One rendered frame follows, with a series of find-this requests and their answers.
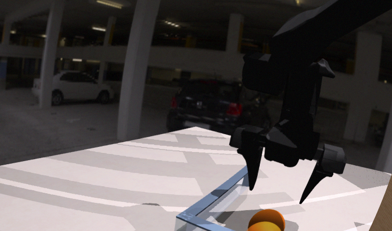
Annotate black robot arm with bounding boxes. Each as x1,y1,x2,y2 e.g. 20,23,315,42
242,0,392,167

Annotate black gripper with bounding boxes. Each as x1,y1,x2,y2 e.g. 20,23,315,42
229,99,347,204

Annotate brown ball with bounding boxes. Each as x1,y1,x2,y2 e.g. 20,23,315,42
248,209,285,231

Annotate translucent orange ball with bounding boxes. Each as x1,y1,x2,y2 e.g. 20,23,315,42
246,222,281,231

